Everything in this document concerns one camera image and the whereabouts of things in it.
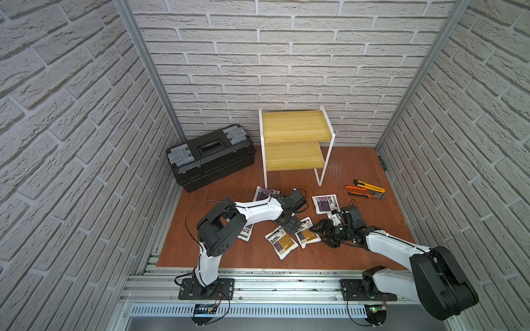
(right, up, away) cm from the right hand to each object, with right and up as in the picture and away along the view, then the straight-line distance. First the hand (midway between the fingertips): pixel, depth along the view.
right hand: (315, 234), depth 85 cm
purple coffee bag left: (-23, +15, +15) cm, 32 cm away
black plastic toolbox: (-47, +32, +9) cm, 58 cm away
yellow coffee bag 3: (-5, 0, 0) cm, 5 cm away
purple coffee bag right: (+7, +11, +10) cm, 16 cm away
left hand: (-11, +4, +5) cm, 13 cm away
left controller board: (-43, -23, -13) cm, 51 cm away
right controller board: (+18, -23, -15) cm, 33 cm away
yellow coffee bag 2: (-14, -3, -2) cm, 15 cm away
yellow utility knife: (+31, +19, +18) cm, 40 cm away
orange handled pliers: (+30, +15, +15) cm, 37 cm away
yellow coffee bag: (-30, 0, +2) cm, 30 cm away
